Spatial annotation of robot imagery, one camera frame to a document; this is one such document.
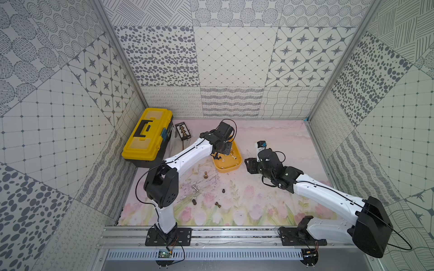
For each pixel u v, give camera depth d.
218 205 0.84
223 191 0.87
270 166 0.60
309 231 0.62
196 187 0.88
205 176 0.93
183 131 1.11
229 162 0.98
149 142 0.86
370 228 0.39
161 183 0.47
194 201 0.82
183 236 0.73
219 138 0.66
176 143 1.07
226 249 0.72
